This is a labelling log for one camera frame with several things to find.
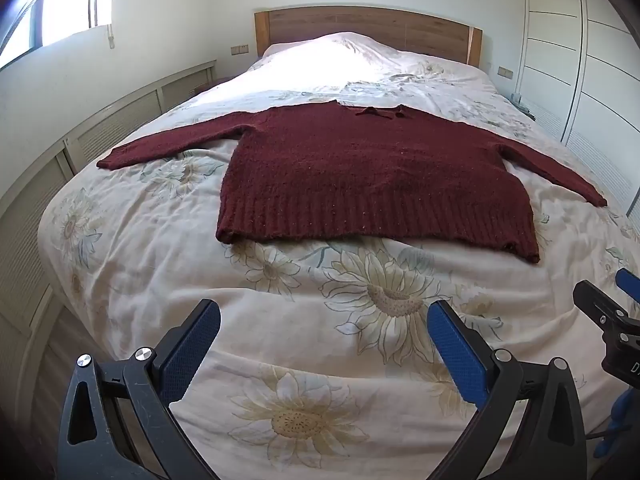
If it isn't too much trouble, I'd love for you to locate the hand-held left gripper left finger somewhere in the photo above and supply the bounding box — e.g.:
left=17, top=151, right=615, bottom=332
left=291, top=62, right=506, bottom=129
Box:
left=59, top=299, right=221, bottom=480

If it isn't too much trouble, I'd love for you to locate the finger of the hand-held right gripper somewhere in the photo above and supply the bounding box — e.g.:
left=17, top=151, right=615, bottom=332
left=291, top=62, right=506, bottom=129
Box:
left=573, top=280, right=635, bottom=335
left=616, top=267, right=640, bottom=303

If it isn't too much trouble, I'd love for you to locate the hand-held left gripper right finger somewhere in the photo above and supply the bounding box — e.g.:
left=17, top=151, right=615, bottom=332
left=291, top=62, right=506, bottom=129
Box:
left=427, top=300, right=587, bottom=480

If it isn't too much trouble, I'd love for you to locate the dark red knit sweater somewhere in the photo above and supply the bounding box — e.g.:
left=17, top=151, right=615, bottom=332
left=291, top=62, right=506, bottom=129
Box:
left=96, top=100, right=608, bottom=264

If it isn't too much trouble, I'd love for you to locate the person's right hand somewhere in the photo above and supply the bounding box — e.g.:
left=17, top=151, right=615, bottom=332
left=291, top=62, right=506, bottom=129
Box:
left=597, top=389, right=640, bottom=463

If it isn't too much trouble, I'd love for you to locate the bed with floral duvet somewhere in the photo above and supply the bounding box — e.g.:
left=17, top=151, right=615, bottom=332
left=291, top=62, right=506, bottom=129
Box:
left=37, top=31, right=640, bottom=480

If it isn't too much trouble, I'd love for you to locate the white wardrobe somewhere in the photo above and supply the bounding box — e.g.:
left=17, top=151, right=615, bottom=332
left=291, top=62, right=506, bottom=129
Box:
left=517, top=0, right=640, bottom=211

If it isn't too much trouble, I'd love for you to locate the slatted radiator cover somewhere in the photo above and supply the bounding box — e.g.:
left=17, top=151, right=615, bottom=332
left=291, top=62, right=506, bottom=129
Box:
left=0, top=60, right=217, bottom=411

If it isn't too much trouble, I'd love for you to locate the wooden headboard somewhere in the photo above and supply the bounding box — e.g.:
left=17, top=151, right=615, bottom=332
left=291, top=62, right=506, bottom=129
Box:
left=254, top=6, right=483, bottom=68

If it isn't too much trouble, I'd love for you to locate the window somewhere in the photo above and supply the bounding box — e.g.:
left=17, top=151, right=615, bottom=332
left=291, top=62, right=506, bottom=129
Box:
left=0, top=0, right=113, bottom=68

